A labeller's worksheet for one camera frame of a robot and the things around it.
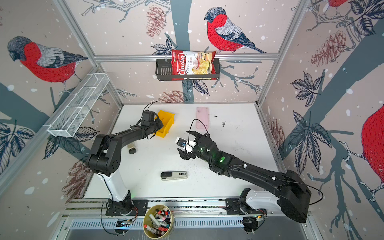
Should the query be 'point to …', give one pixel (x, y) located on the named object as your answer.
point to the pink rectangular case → (202, 115)
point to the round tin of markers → (158, 221)
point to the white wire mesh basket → (67, 122)
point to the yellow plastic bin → (167, 119)
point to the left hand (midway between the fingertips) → (162, 122)
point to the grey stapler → (170, 175)
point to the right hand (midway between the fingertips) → (181, 141)
